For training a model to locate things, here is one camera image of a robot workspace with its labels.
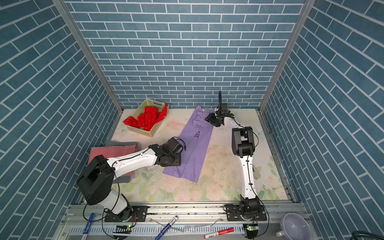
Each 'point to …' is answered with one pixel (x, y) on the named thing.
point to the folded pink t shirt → (112, 151)
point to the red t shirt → (147, 120)
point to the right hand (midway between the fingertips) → (206, 118)
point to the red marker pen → (219, 233)
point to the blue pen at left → (85, 234)
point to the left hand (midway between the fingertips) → (178, 162)
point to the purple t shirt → (197, 141)
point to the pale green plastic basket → (140, 109)
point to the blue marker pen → (164, 229)
